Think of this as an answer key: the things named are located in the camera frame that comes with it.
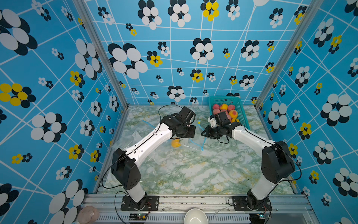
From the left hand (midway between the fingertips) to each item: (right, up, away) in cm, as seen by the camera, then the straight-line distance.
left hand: (195, 132), depth 79 cm
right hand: (+7, -2, +11) cm, 13 cm away
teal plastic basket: (+37, +22, +34) cm, 54 cm away
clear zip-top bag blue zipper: (+3, -10, +18) cm, 21 cm away
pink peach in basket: (+20, +14, +33) cm, 41 cm away
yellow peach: (-12, -8, +9) cm, 17 cm away
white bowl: (0, -41, -10) cm, 42 cm away
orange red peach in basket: (+32, +12, +28) cm, 44 cm away
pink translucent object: (-55, -41, -9) cm, 70 cm away
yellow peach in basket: (+26, +17, +33) cm, 46 cm away
